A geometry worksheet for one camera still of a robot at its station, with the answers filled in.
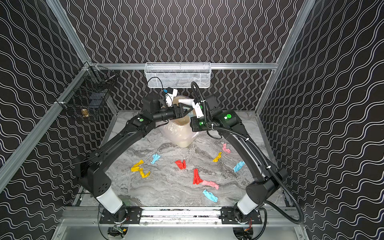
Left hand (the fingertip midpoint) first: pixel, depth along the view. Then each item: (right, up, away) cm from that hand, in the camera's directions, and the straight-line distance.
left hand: (194, 108), depth 69 cm
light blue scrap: (+27, -33, +21) cm, 47 cm away
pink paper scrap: (+20, -24, +30) cm, 43 cm away
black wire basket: (-67, +14, +29) cm, 74 cm away
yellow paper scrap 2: (-30, -36, +18) cm, 51 cm away
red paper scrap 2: (+1, -39, +17) cm, 42 cm away
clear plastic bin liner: (-8, -10, +9) cm, 16 cm away
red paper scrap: (-8, -32, +21) cm, 39 cm away
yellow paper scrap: (-35, -33, +21) cm, 53 cm away
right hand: (-1, -7, +4) cm, 8 cm away
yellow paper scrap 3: (+14, -29, +25) cm, 41 cm away
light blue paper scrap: (-24, -28, +26) cm, 45 cm away
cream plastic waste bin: (-8, -10, +9) cm, 16 cm away
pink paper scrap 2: (+9, -41, +16) cm, 45 cm away
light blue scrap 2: (+8, -46, +11) cm, 48 cm away
